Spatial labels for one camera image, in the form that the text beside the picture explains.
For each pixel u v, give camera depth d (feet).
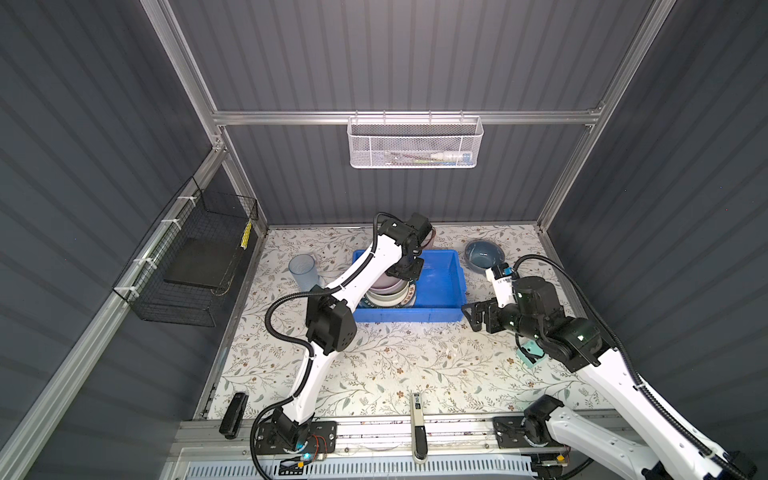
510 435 2.38
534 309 1.73
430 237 2.47
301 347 1.86
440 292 3.32
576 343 1.54
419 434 2.32
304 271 2.98
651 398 1.37
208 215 2.77
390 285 2.77
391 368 2.78
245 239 2.69
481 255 3.55
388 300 3.05
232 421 2.41
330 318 1.80
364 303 3.07
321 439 2.37
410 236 2.10
